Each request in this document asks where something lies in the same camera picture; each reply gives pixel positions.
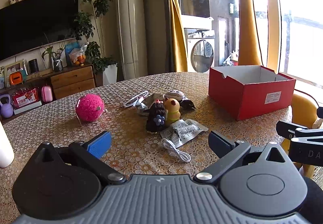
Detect wooden television cabinet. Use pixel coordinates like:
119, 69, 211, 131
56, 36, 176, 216
0, 63, 96, 124

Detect small plant in patterned vase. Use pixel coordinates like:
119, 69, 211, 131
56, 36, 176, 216
39, 35, 70, 72

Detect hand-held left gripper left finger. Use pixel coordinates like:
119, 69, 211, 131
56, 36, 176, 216
38, 131, 126, 185

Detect white washing machine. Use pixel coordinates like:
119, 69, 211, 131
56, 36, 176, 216
184, 28, 216, 73

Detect yellow giraffe figure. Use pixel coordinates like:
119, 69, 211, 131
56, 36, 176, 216
217, 0, 263, 67

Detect white countertop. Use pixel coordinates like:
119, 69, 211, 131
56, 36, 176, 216
182, 14, 215, 30

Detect grey curtain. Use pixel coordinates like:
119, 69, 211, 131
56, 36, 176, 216
140, 0, 177, 73

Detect white standing air conditioner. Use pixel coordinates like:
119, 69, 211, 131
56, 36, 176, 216
112, 0, 148, 81

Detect pink toy suitcase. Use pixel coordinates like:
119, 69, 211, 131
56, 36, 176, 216
41, 84, 53, 103

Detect yellow bear toy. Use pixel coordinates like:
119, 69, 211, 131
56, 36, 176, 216
163, 97, 181, 126

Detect blue bag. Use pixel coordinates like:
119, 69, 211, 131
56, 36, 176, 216
65, 41, 81, 67

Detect purple kettlebell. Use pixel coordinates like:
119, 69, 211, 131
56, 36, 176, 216
0, 94, 14, 118

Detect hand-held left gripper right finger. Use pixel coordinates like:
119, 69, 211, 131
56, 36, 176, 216
194, 130, 293, 183

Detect white cylinder bottle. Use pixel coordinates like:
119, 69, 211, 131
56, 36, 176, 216
0, 120, 15, 168

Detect white printed sachet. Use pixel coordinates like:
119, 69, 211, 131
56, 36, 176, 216
160, 118, 209, 149

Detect red gift box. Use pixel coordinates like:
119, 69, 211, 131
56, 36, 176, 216
12, 87, 42, 115

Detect white photo frame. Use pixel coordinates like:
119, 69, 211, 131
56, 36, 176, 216
4, 61, 24, 86

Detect white angular planter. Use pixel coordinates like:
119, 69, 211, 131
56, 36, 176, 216
102, 64, 118, 86

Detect white sunglasses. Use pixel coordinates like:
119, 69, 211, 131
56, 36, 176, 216
121, 90, 149, 108

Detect patterned desktop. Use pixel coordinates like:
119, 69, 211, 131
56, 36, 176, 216
0, 71, 297, 224

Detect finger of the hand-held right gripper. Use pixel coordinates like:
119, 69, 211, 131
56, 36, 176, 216
276, 120, 323, 142
289, 137, 323, 165

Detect dark crochet doll blue flower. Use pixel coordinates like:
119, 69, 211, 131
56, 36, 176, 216
146, 100, 168, 134

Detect plastic bag of oranges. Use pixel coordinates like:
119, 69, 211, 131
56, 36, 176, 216
69, 42, 89, 67

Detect black flat television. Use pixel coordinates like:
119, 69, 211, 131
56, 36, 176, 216
0, 0, 79, 62

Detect silver foil snack packet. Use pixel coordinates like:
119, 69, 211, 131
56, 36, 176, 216
137, 93, 167, 116

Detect red cardboard box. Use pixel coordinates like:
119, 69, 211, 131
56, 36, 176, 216
208, 65, 296, 121

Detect round white patterned case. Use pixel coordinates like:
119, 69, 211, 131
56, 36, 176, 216
165, 89, 185, 101

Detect pink fuzzy plush ball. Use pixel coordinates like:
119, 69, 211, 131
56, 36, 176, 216
76, 93, 105, 123

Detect orange desk clock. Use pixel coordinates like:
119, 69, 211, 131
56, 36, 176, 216
9, 71, 24, 86

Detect black cylinder speaker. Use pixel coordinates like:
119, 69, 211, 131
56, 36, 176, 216
28, 59, 39, 73

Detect yellow curtain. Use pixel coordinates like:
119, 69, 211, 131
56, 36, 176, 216
158, 0, 188, 72

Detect white cable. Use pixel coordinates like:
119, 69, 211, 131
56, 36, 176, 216
161, 138, 191, 163

